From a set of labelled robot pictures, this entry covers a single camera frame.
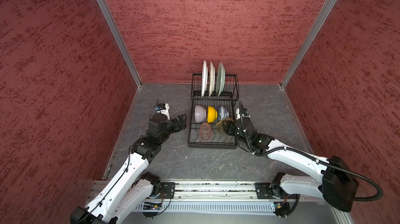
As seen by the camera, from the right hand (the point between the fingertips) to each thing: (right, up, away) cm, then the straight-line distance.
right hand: (225, 126), depth 82 cm
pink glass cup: (-11, -6, +10) cm, 16 cm away
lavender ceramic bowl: (-14, +6, +9) cm, 18 cm away
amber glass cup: (-3, 0, 0) cm, 3 cm away
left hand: (-24, +4, -5) cm, 25 cm away
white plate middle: (-8, +24, -5) cm, 25 cm away
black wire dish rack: (-6, +10, +24) cm, 27 cm away
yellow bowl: (-7, +5, +10) cm, 13 cm away
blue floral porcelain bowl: (-1, +6, +8) cm, 10 cm away
